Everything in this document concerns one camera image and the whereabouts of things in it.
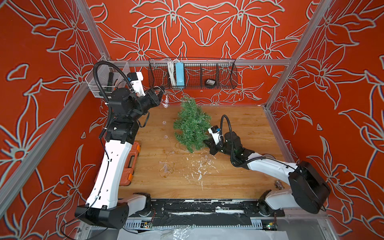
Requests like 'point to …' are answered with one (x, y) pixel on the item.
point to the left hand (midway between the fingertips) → (164, 86)
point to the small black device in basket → (209, 82)
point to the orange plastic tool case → (127, 175)
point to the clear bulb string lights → (166, 165)
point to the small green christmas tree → (194, 125)
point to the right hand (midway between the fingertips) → (201, 141)
